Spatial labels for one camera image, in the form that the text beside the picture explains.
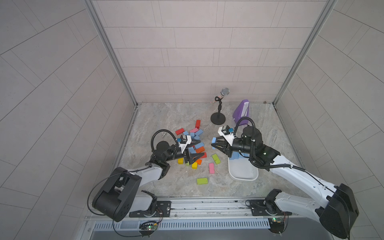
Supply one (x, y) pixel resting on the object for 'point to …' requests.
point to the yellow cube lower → (194, 165)
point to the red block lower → (204, 156)
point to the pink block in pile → (194, 130)
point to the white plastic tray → (242, 169)
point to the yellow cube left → (180, 161)
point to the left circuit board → (147, 228)
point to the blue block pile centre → (214, 140)
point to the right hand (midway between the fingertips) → (214, 142)
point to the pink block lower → (211, 168)
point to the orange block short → (200, 149)
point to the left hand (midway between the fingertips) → (201, 149)
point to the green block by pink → (216, 158)
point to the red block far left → (178, 132)
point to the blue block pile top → (199, 132)
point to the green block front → (201, 181)
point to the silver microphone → (225, 91)
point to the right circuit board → (276, 224)
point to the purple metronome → (242, 111)
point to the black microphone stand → (218, 118)
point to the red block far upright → (198, 124)
